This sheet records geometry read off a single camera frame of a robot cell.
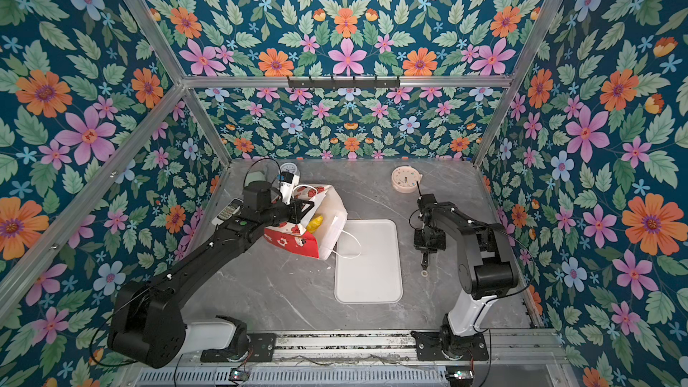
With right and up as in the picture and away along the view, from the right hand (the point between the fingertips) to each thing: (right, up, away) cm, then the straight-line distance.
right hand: (424, 248), depth 94 cm
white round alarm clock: (-54, +30, +19) cm, 64 cm away
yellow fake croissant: (-38, +10, -5) cm, 40 cm away
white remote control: (-74, +12, +8) cm, 75 cm away
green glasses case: (-69, +26, +20) cm, 76 cm away
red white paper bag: (-37, +7, -3) cm, 37 cm away
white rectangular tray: (-20, -4, -5) cm, 21 cm away
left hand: (-36, +19, -15) cm, 43 cm away
